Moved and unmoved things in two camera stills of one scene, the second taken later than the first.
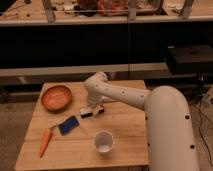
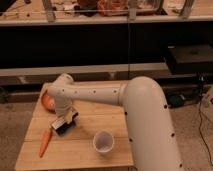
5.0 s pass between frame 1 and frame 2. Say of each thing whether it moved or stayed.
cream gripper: moved
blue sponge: stayed
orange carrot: stayed
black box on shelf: stayed
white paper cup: stayed
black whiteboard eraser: moved
